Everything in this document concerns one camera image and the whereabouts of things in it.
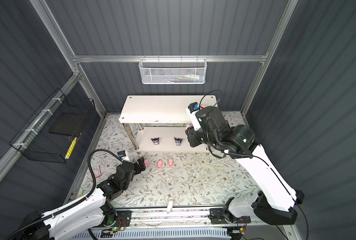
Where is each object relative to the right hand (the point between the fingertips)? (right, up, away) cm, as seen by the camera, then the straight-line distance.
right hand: (189, 132), depth 60 cm
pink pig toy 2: (-10, -20, +32) cm, 39 cm away
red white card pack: (-54, -25, +29) cm, 66 cm away
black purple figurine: (-19, -7, +32) cm, 38 cm away
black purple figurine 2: (-5, -7, +31) cm, 32 cm away
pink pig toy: (-17, -21, +32) cm, 41 cm away
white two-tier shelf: (-12, +5, +11) cm, 17 cm away
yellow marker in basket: (-54, -8, +9) cm, 56 cm away
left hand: (-28, -17, +24) cm, 41 cm away
